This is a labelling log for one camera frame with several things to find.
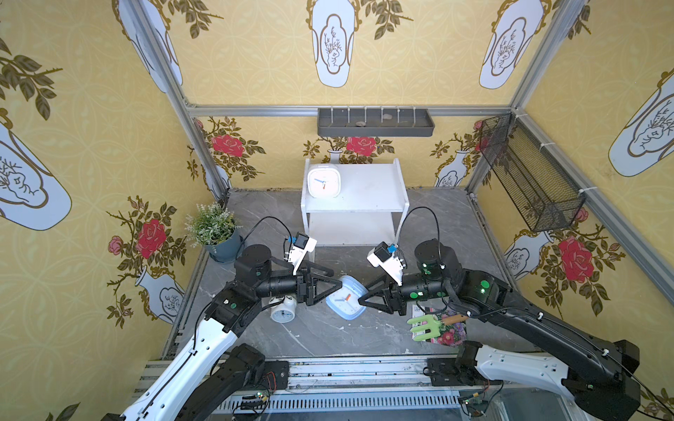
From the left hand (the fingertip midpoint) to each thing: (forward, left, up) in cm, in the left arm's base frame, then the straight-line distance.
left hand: (338, 282), depth 62 cm
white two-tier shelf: (+22, -5, +3) cm, 23 cm away
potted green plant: (+24, +39, -10) cm, 47 cm away
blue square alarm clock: (-4, -1, -1) cm, 5 cm away
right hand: (-5, -6, -1) cm, 8 cm away
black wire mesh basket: (+29, -66, -1) cm, 72 cm away
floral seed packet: (-5, -35, -28) cm, 45 cm away
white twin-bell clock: (+1, +16, -22) cm, 28 cm away
